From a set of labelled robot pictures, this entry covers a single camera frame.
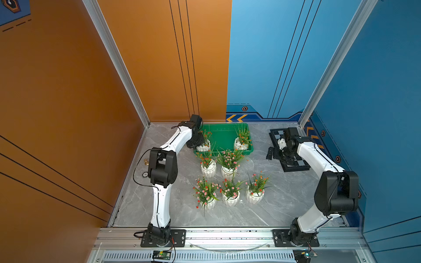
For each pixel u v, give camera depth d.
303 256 0.71
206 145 0.99
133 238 0.74
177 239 0.74
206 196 0.71
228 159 0.83
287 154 0.75
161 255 0.72
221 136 0.98
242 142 0.94
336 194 0.45
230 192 0.73
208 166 0.90
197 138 0.88
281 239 0.72
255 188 0.78
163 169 0.57
